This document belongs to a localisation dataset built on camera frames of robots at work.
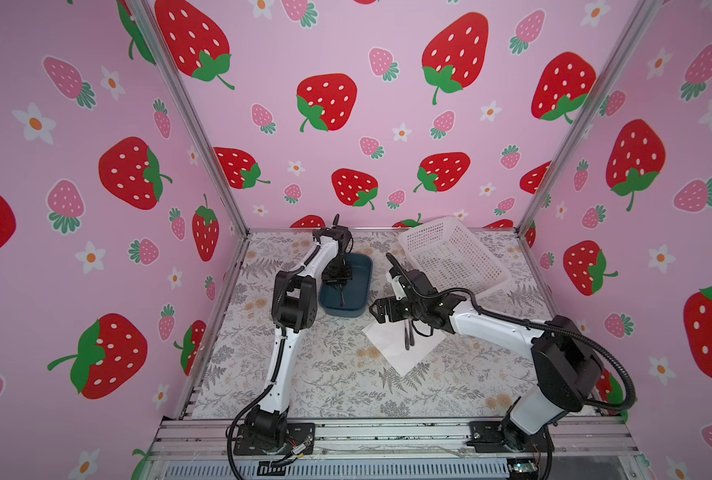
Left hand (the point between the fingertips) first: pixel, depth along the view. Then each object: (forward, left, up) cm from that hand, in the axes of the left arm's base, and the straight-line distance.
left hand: (345, 286), depth 104 cm
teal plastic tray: (-1, -4, -1) cm, 5 cm away
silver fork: (-18, -20, 0) cm, 27 cm away
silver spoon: (-5, +1, -1) cm, 5 cm away
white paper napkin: (-21, -15, +1) cm, 25 cm away
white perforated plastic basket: (+14, -41, +1) cm, 43 cm away
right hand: (-15, -12, +11) cm, 22 cm away
